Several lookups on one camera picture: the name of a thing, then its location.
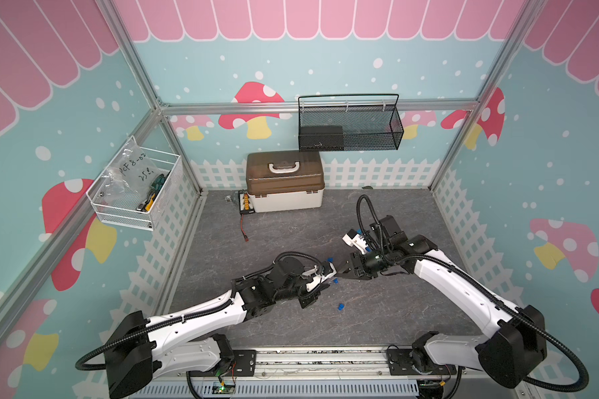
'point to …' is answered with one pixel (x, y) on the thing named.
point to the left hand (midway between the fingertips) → (323, 285)
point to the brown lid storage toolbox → (279, 180)
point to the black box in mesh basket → (321, 138)
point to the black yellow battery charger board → (245, 203)
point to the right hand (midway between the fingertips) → (340, 274)
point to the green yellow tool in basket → (154, 189)
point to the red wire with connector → (241, 224)
